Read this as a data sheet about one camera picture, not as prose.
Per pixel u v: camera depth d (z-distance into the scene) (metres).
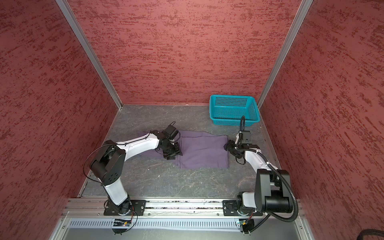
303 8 0.71
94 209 0.75
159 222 0.71
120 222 0.73
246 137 0.71
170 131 0.75
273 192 0.43
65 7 0.71
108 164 0.48
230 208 0.74
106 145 0.48
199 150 0.97
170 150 0.78
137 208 0.74
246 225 0.71
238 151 0.67
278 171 0.43
